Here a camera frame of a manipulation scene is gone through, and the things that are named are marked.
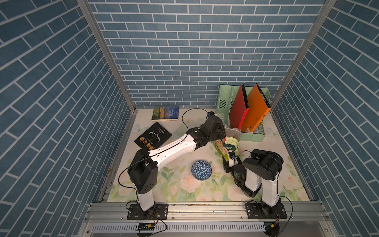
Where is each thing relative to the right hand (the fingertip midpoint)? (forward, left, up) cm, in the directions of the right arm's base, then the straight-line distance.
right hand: (228, 156), depth 93 cm
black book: (+8, +50, +2) cm, 51 cm away
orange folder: (+20, -16, +23) cm, 35 cm away
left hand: (+3, +2, +21) cm, 21 cm away
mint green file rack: (+37, +2, +19) cm, 42 cm away
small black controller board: (-40, +42, -4) cm, 58 cm away
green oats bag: (-1, +4, +15) cm, 15 cm away
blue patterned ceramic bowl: (-11, +17, 0) cm, 20 cm away
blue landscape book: (+33, +48, +1) cm, 58 cm away
